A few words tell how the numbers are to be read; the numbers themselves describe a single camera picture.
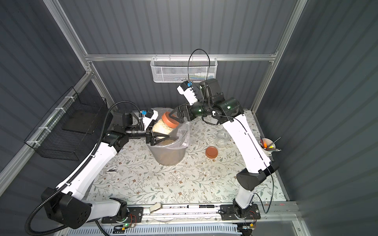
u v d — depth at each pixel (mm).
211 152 965
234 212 681
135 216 722
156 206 738
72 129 756
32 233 372
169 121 602
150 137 625
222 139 1029
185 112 534
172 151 827
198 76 935
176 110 525
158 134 624
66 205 379
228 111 432
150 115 588
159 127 620
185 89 536
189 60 503
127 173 889
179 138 709
